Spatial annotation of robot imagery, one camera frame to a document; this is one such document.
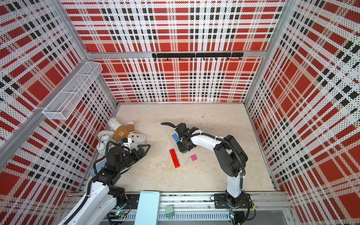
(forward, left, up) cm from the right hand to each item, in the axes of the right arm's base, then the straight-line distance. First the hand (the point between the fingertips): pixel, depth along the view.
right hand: (185, 148), depth 90 cm
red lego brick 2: (-9, +6, -2) cm, 11 cm away
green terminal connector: (-34, +8, -2) cm, 35 cm away
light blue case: (-19, +38, +22) cm, 48 cm away
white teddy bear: (+10, +45, +5) cm, 46 cm away
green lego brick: (-3, 0, 0) cm, 3 cm away
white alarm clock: (-2, +50, +9) cm, 51 cm away
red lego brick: (-3, +8, -3) cm, 9 cm away
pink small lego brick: (-5, -6, -2) cm, 8 cm away
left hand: (-4, +21, +10) cm, 23 cm away
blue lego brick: (+9, +7, -3) cm, 12 cm away
